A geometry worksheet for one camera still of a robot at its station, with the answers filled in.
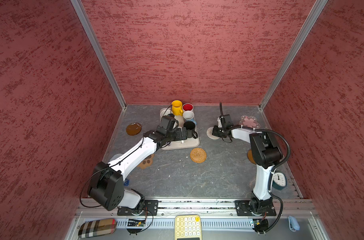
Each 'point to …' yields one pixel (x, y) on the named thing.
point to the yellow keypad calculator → (188, 227)
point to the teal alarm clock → (278, 181)
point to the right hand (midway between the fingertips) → (212, 133)
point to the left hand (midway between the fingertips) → (181, 136)
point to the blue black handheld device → (126, 183)
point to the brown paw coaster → (147, 162)
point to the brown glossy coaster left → (133, 128)
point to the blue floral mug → (189, 116)
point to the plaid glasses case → (96, 227)
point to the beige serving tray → (190, 142)
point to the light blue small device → (293, 224)
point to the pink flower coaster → (249, 122)
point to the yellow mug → (177, 107)
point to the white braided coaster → (209, 133)
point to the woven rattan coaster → (198, 155)
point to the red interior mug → (187, 107)
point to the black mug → (191, 131)
